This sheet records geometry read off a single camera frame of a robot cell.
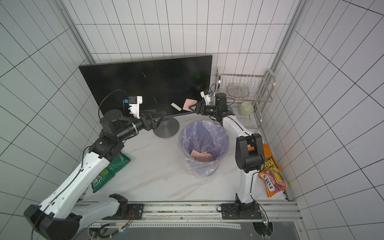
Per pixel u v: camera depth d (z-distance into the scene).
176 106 0.87
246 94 0.90
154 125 0.56
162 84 0.99
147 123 0.56
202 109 0.79
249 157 0.52
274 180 0.80
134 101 0.56
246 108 1.06
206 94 0.81
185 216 0.73
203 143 0.86
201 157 0.83
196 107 0.89
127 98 0.56
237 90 0.92
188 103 0.88
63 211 0.38
